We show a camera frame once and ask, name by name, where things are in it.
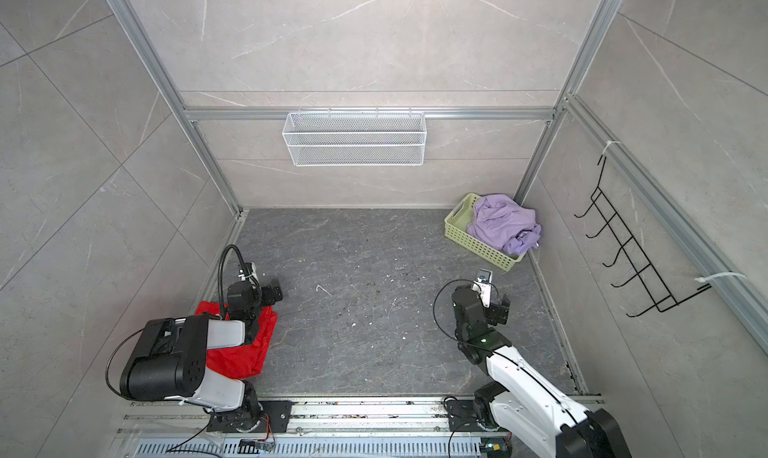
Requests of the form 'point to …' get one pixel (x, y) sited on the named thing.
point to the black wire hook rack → (644, 280)
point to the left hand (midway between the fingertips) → (260, 275)
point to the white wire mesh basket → (354, 139)
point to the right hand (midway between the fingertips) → (485, 287)
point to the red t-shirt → (243, 361)
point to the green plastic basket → (456, 227)
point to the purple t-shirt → (504, 224)
